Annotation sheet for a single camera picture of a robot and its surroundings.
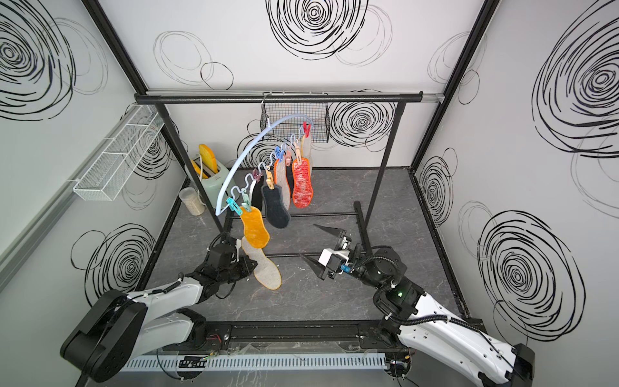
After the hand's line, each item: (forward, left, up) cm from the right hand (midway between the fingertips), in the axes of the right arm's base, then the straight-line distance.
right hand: (312, 238), depth 59 cm
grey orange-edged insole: (+19, +10, -1) cm, 22 cm away
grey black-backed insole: (+14, +12, -9) cm, 21 cm away
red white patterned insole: (+23, +4, -6) cm, 24 cm away
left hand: (+6, +22, -32) cm, 39 cm away
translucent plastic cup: (+28, +50, -24) cm, 63 cm away
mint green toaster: (+31, +41, -17) cm, 54 cm away
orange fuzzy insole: (+6, +17, -8) cm, 20 cm away
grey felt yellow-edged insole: (+3, +17, -33) cm, 37 cm away
